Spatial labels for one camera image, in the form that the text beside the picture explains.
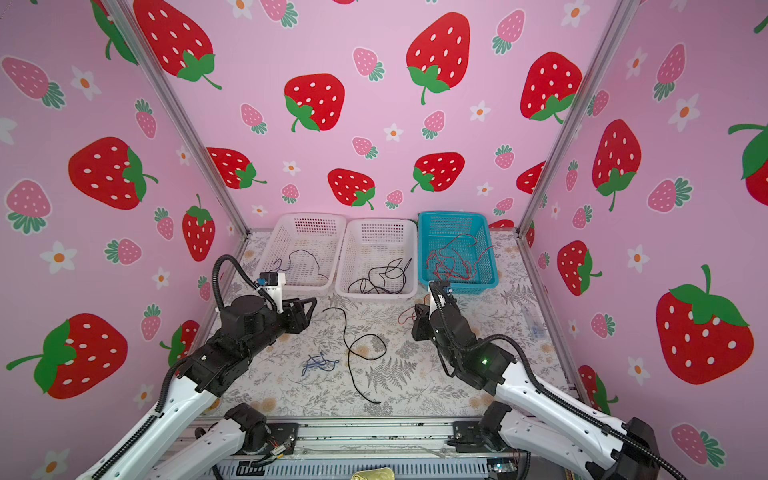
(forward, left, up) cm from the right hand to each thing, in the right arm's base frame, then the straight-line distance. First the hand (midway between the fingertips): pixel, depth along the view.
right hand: (414, 305), depth 74 cm
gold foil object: (-34, +3, -17) cm, 38 cm away
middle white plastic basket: (+31, +16, -20) cm, 40 cm away
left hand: (-3, +26, +3) cm, 26 cm away
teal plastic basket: (+41, -13, -20) cm, 47 cm away
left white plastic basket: (+32, +45, -18) cm, 58 cm away
